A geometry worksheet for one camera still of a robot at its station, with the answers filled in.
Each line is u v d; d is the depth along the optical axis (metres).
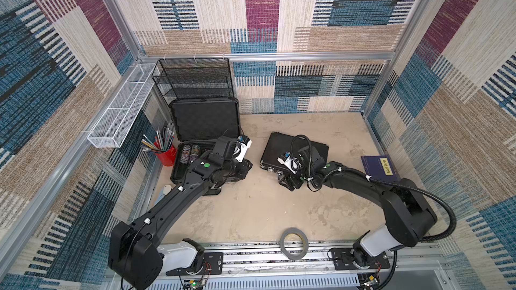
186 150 1.01
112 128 0.71
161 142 0.97
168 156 0.96
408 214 0.45
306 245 0.75
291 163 0.78
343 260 0.73
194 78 1.07
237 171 0.70
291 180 0.77
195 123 0.99
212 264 0.73
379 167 0.97
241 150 0.65
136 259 0.46
